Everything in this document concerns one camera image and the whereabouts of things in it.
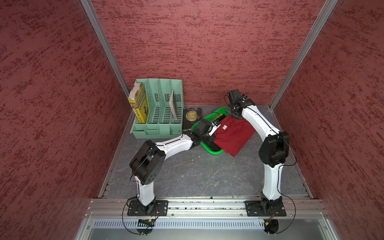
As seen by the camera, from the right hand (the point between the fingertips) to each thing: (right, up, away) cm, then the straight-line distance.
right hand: (231, 112), depth 94 cm
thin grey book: (-39, +5, +6) cm, 40 cm away
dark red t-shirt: (0, -14, -3) cm, 14 cm away
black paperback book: (-27, -2, +19) cm, 33 cm away
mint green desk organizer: (-50, -6, +16) cm, 53 cm away
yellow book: (-61, +9, -1) cm, 61 cm away
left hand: (-14, -14, -4) cm, 20 cm away
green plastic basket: (-13, -22, -2) cm, 26 cm away
